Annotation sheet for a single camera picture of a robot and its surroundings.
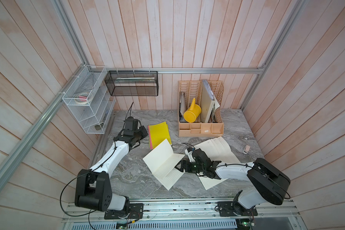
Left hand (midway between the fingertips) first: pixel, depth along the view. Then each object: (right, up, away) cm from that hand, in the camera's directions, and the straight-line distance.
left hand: (146, 132), depth 88 cm
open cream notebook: (+46, -11, +5) cm, 48 cm away
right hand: (+20, -21, -2) cm, 29 cm away
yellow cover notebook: (+6, -1, +16) cm, 17 cm away
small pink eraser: (+67, -11, +6) cm, 68 cm away
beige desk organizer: (+29, +32, +25) cm, 50 cm away
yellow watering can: (+30, +12, +7) cm, 33 cm away
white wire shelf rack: (-28, +9, -10) cm, 31 cm away
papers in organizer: (+45, +18, +7) cm, 49 cm away
